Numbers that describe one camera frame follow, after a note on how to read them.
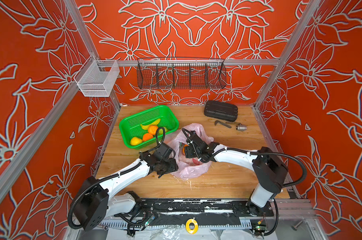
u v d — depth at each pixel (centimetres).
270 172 46
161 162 63
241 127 101
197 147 67
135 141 92
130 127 104
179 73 98
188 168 72
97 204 39
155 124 106
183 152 80
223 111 108
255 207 63
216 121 110
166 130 97
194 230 67
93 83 91
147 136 93
